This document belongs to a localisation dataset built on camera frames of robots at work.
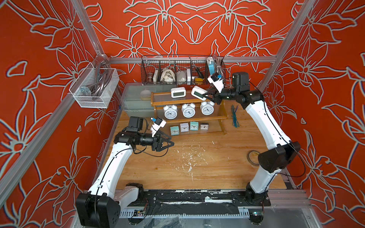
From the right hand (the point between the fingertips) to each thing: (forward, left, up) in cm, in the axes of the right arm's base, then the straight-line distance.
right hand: (202, 91), depth 72 cm
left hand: (-22, +16, -13) cm, 30 cm away
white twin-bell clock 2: (+4, -5, -17) cm, 18 cm away
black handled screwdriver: (+28, 0, -6) cm, 29 cm away
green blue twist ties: (+9, -29, -37) cm, 48 cm away
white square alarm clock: (-1, +10, -32) cm, 33 cm away
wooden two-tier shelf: (+10, -16, -39) cm, 43 cm away
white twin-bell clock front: (0, +18, -17) cm, 25 cm away
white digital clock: (+5, +13, -5) cm, 15 cm away
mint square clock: (+1, +3, -33) cm, 33 cm away
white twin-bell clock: (+1, +7, -16) cm, 18 cm away
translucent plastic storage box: (+15, +44, -20) cm, 50 cm away
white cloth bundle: (+21, +21, -5) cm, 30 cm away
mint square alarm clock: (-3, +16, -32) cm, 36 cm away
